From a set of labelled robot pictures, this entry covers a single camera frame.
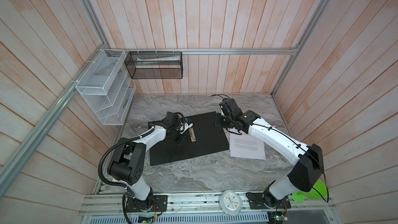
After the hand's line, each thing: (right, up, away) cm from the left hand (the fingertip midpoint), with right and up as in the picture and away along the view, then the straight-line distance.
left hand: (185, 140), depth 91 cm
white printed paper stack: (+38, -4, +2) cm, 38 cm away
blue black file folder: (+15, 0, +5) cm, 16 cm away
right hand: (+16, +13, -8) cm, 22 cm away
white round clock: (+23, -25, -19) cm, 39 cm away
